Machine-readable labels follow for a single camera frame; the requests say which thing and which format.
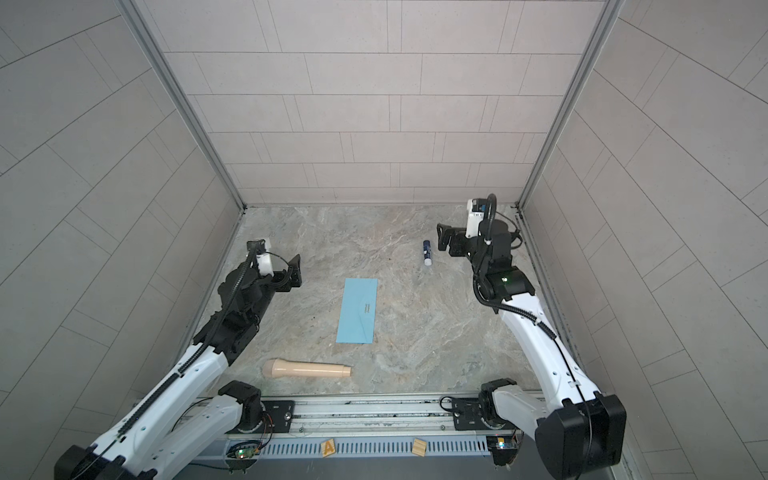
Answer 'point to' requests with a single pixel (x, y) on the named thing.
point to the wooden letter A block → (328, 447)
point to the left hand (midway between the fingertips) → (290, 253)
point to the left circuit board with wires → (245, 450)
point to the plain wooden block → (419, 447)
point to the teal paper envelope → (357, 311)
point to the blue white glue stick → (427, 253)
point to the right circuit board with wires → (505, 448)
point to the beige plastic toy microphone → (283, 368)
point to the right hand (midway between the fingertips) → (452, 226)
